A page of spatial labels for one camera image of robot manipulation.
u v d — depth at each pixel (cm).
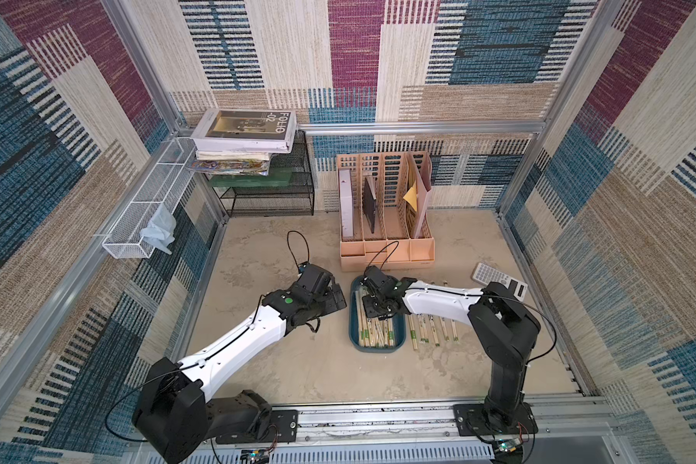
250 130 83
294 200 119
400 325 88
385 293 73
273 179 99
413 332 89
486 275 100
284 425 73
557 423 74
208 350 46
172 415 39
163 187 82
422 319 92
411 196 89
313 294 62
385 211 105
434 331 89
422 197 87
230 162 83
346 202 99
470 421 73
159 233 66
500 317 54
